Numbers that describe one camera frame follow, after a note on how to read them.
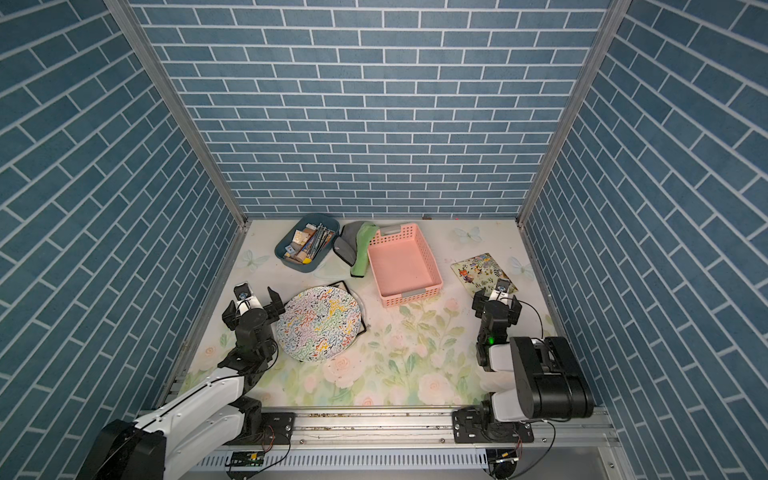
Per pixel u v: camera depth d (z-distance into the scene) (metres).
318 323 0.89
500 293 0.76
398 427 0.75
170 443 0.43
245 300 0.68
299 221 1.15
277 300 0.78
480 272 1.05
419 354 0.87
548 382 0.44
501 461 0.70
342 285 0.99
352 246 1.08
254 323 0.63
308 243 1.11
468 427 0.74
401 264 1.09
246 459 0.72
